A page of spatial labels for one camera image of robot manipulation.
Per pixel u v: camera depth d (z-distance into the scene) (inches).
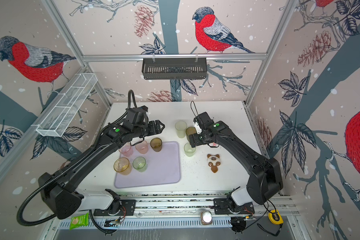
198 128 29.2
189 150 36.7
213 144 25.9
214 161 34.4
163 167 34.3
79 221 27.3
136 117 22.4
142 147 37.2
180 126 37.6
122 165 33.7
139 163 34.5
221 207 28.6
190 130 37.0
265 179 15.8
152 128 25.9
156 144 37.4
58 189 15.4
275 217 27.0
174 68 41.9
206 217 24.4
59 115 29.0
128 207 28.9
